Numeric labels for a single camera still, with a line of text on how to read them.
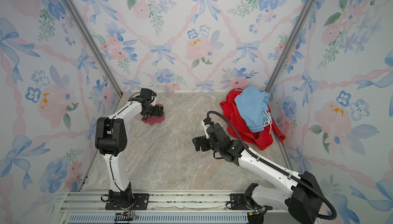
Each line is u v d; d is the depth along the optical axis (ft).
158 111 3.04
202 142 2.23
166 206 2.41
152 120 3.22
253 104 3.25
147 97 2.70
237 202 2.41
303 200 1.28
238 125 3.22
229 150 1.84
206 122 2.25
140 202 2.45
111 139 1.81
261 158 1.60
